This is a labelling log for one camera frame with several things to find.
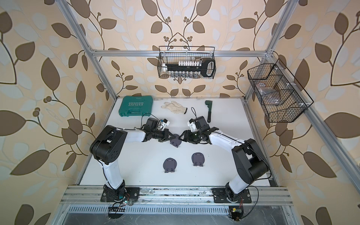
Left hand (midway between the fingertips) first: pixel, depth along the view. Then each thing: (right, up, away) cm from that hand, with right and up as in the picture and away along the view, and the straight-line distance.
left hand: (173, 135), depth 92 cm
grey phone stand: (-1, -17, -7) cm, 18 cm away
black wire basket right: (+59, +23, -18) cm, 66 cm away
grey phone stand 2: (+16, -14, -5) cm, 22 cm away
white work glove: (0, +20, +22) cm, 30 cm away
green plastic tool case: (-30, +20, +16) cm, 40 cm away
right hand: (+7, -2, -4) cm, 8 cm away
